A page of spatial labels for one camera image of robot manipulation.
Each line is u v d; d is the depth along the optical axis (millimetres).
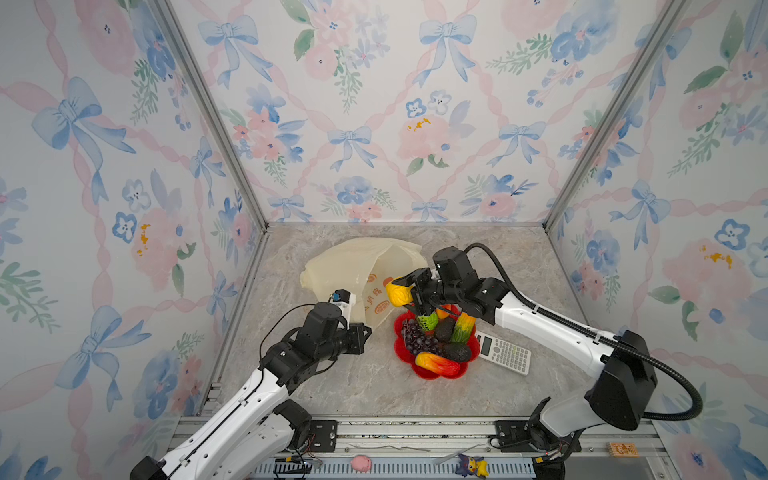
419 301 684
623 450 717
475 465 686
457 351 812
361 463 691
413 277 678
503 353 864
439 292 649
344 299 682
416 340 856
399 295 733
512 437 733
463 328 858
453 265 579
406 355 841
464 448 733
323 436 736
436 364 795
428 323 878
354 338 654
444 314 644
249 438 561
